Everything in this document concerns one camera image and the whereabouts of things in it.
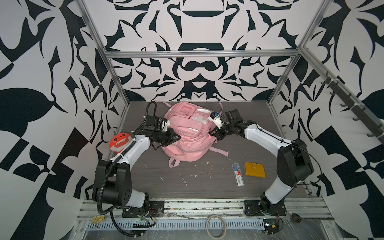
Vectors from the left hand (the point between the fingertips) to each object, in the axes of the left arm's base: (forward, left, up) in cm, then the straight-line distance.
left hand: (180, 135), depth 84 cm
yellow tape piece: (-36, +38, -12) cm, 54 cm away
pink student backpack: (+9, -7, -1) cm, 11 cm away
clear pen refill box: (-17, -32, -14) cm, 39 cm away
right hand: (+4, -19, -2) cm, 20 cm away
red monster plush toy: (0, +35, -5) cm, 35 cm away
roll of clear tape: (-43, -20, -14) cm, 49 cm away
